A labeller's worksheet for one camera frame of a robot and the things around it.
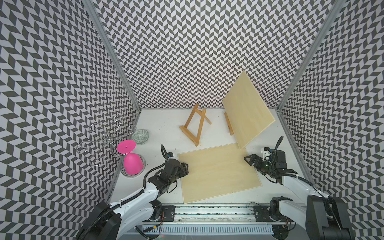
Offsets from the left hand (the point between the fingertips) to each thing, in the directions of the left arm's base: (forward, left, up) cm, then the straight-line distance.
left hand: (184, 167), depth 86 cm
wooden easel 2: (+28, -30, +3) cm, 42 cm away
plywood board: (+20, -36, +25) cm, 49 cm away
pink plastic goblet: (-6, +21, +21) cm, 30 cm away
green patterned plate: (+22, +31, +1) cm, 38 cm away
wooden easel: (+18, -6, +2) cm, 19 cm away
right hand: (+2, -38, 0) cm, 38 cm away
